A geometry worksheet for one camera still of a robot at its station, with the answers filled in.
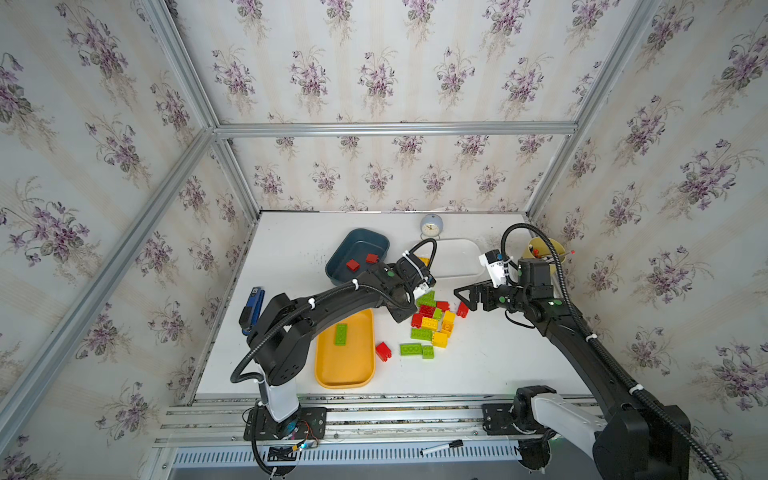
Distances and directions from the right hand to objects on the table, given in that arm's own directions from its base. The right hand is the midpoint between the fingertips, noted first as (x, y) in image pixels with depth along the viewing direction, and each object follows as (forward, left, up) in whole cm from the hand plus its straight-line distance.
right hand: (465, 291), depth 79 cm
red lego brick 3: (-10, +23, -15) cm, 29 cm away
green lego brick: (-5, +35, -16) cm, 39 cm away
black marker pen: (-33, +6, -16) cm, 37 cm away
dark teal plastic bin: (+31, +31, -15) cm, 46 cm away
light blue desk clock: (+33, +4, -8) cm, 35 cm away
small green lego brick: (-11, +10, -15) cm, 21 cm away
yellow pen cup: (+17, -28, -3) cm, 33 cm away
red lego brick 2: (+23, +26, -14) cm, 37 cm away
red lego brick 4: (+2, -2, -13) cm, 14 cm away
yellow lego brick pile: (-8, +6, -14) cm, 17 cm away
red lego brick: (+20, +33, -14) cm, 41 cm away
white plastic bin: (+24, -4, -16) cm, 29 cm away
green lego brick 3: (-5, +11, -16) cm, 20 cm away
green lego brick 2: (+7, +8, -16) cm, 19 cm away
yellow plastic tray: (-13, +32, -18) cm, 39 cm away
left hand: (+1, +17, -7) cm, 18 cm away
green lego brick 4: (-10, +15, -16) cm, 24 cm away
